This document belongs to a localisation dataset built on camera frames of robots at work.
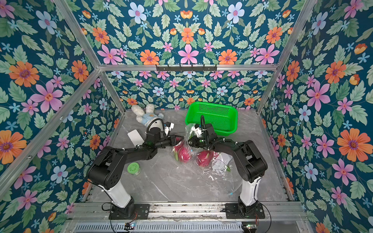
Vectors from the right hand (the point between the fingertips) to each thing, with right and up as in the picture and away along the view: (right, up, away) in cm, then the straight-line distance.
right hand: (190, 140), depth 91 cm
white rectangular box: (-37, +1, +7) cm, 38 cm away
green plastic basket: (+26, +15, +25) cm, 38 cm away
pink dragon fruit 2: (+9, -10, -6) cm, 15 cm away
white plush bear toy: (-34, +16, +13) cm, 39 cm away
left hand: (-3, +2, -3) cm, 5 cm away
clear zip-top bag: (+2, -11, -5) cm, 12 cm away
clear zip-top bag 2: (+15, -18, -8) cm, 25 cm away
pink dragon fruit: (-4, -7, -6) cm, 10 cm away
